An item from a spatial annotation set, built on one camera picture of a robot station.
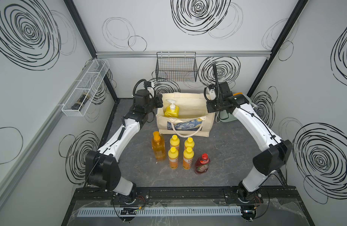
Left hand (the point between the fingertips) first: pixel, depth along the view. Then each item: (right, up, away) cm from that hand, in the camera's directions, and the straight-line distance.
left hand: (161, 94), depth 80 cm
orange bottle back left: (+7, -26, -7) cm, 28 cm away
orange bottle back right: (+15, -26, -9) cm, 31 cm away
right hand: (+29, -6, +1) cm, 29 cm away
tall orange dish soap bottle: (-2, -29, -3) cm, 29 cm away
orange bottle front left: (+7, -31, -11) cm, 34 cm away
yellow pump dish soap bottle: (+6, -9, +5) cm, 12 cm away
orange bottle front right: (+14, -31, -12) cm, 36 cm away
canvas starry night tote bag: (+19, -15, +3) cm, 24 cm away
